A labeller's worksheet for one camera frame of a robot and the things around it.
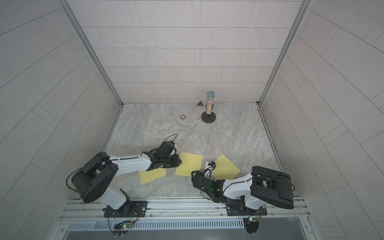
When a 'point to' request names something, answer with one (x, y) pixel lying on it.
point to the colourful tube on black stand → (209, 116)
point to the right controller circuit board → (251, 224)
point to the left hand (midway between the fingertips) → (183, 162)
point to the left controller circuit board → (122, 228)
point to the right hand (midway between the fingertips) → (190, 177)
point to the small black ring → (183, 116)
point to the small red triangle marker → (200, 103)
